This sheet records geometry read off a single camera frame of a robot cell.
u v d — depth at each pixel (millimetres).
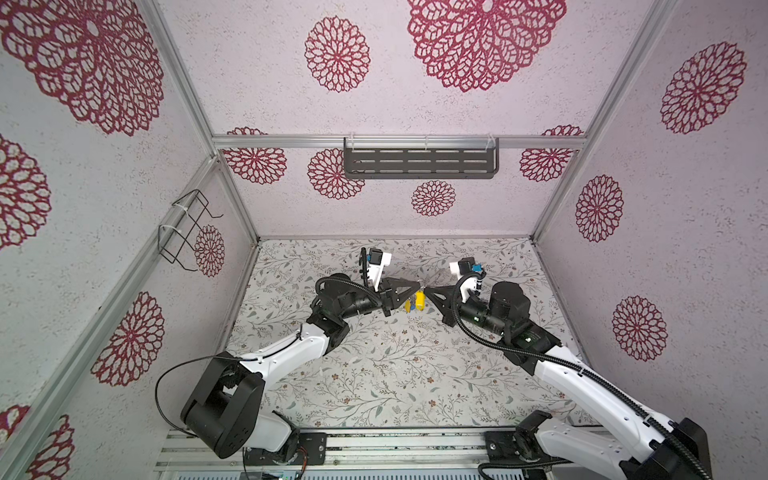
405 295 697
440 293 675
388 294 638
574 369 486
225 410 421
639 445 405
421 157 947
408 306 730
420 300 709
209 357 443
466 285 620
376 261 647
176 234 745
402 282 675
